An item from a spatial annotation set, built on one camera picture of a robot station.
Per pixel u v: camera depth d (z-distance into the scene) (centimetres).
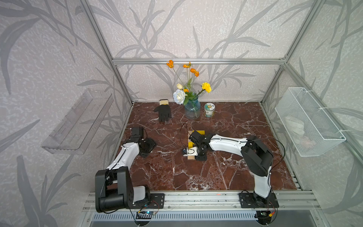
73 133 66
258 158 49
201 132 103
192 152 78
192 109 102
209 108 105
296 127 75
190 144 92
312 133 59
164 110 116
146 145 79
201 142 69
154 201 72
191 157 89
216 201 75
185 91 87
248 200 73
